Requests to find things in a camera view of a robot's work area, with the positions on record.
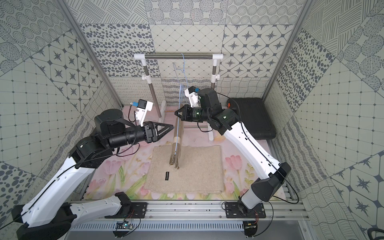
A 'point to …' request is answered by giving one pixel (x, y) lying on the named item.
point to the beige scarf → (200, 170)
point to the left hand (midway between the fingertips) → (168, 119)
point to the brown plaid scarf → (178, 141)
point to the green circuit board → (123, 225)
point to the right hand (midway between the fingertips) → (175, 114)
